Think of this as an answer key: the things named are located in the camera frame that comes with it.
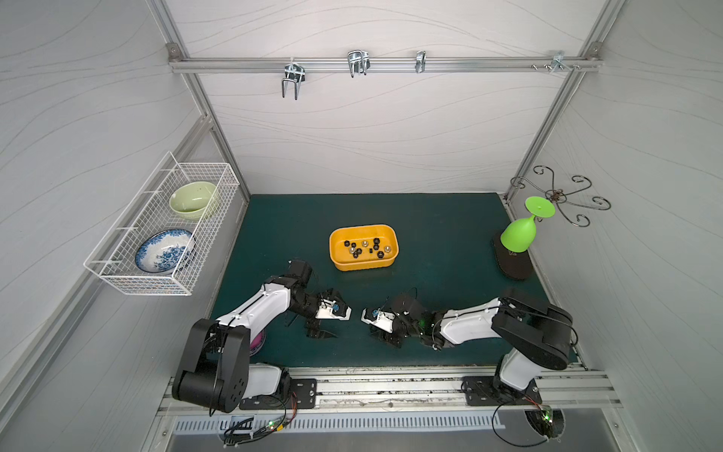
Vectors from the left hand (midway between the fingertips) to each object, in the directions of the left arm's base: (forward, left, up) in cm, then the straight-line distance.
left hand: (338, 314), depth 83 cm
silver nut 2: (+27, -16, -4) cm, 32 cm away
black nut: (+29, 0, -3) cm, 29 cm away
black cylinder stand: (+21, -62, -4) cm, 65 cm away
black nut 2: (+26, -5, -5) cm, 27 cm away
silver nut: (+29, -7, -3) cm, 30 cm away
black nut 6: (+24, -13, -4) cm, 28 cm away
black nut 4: (+31, -12, -5) cm, 34 cm away
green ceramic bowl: (+18, +37, +30) cm, 51 cm away
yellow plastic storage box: (+23, +1, -4) cm, 23 cm away
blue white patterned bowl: (+3, +38, +28) cm, 47 cm away
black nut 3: (+24, -4, -4) cm, 25 cm away
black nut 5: (+28, -11, -4) cm, 30 cm away
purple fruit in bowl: (-9, +22, 0) cm, 24 cm away
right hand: (0, -11, -5) cm, 12 cm away
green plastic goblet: (+18, -53, +18) cm, 58 cm away
